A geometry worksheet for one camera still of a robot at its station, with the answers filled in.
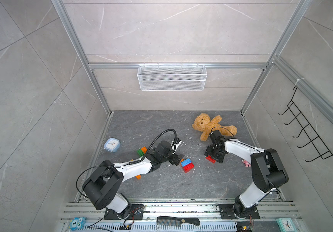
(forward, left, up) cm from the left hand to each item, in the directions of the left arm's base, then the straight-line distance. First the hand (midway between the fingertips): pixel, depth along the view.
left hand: (180, 149), depth 86 cm
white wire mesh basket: (+47, +3, +20) cm, 51 cm away
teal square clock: (-39, -49, -8) cm, 63 cm away
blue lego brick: (-6, -3, -7) cm, 9 cm away
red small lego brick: (-9, -4, -7) cm, 12 cm away
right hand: (-1, -21, -9) cm, 23 cm away
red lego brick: (-5, -17, -2) cm, 18 cm away
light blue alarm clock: (+9, +46, -8) cm, 47 cm away
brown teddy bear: (+21, -18, -1) cm, 28 cm away
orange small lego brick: (-4, -1, -5) cm, 7 cm away
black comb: (-35, +4, -10) cm, 37 cm away
